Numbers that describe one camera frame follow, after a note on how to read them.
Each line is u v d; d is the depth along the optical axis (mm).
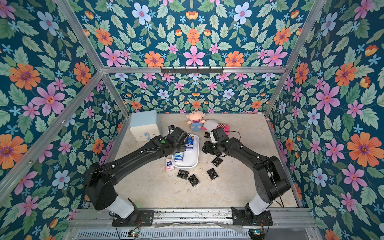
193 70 924
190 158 918
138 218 677
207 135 1045
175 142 627
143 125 935
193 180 840
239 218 735
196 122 1075
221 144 674
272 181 451
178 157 903
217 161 916
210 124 1063
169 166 888
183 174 862
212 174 863
